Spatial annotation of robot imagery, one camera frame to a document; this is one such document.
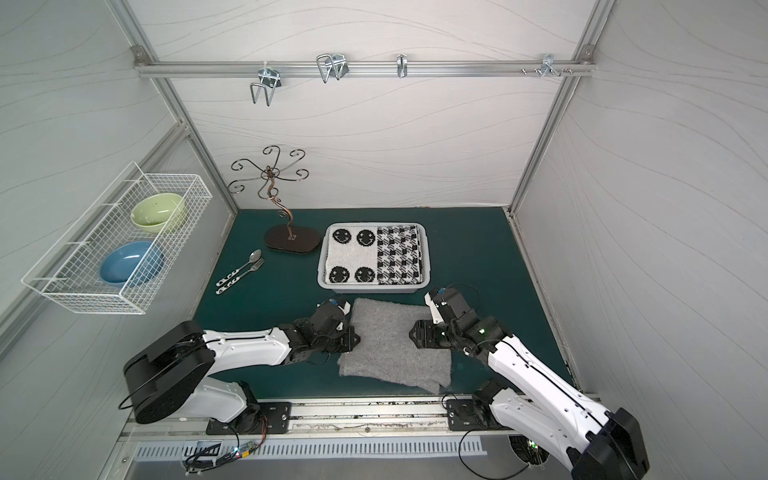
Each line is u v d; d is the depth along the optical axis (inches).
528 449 28.2
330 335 27.7
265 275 41.1
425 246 37.9
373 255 37.1
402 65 29.5
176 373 16.8
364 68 30.9
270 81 30.9
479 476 25.7
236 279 39.0
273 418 29.0
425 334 26.8
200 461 27.1
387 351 31.7
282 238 43.6
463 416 29.0
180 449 27.7
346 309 32.5
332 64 30.0
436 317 27.7
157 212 28.8
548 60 30.1
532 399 18.8
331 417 29.5
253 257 41.1
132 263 26.3
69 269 22.8
